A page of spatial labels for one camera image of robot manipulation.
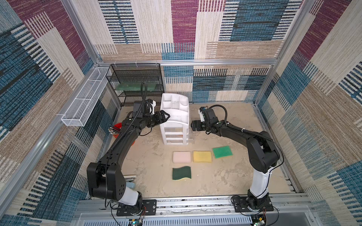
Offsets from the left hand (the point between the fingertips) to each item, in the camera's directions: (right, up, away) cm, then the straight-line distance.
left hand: (166, 117), depth 82 cm
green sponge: (+35, -22, +10) cm, 43 cm away
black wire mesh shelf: (-25, +28, +22) cm, 43 cm away
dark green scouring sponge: (+7, -33, +1) cm, 33 cm away
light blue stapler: (-21, -36, -1) cm, 41 cm away
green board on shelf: (-28, +23, +25) cm, 44 cm away
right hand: (+20, -6, +14) cm, 25 cm away
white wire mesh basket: (-57, +3, +9) cm, 58 cm away
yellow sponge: (+22, -25, +9) cm, 34 cm away
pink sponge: (+9, -25, +8) cm, 28 cm away
